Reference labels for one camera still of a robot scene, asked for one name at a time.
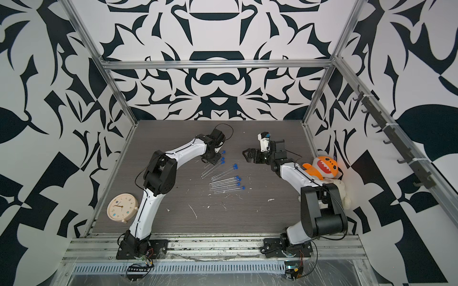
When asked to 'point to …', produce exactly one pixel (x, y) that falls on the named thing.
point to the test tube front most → (243, 187)
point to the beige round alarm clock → (123, 207)
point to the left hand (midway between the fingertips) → (211, 154)
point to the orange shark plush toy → (323, 167)
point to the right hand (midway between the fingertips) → (251, 149)
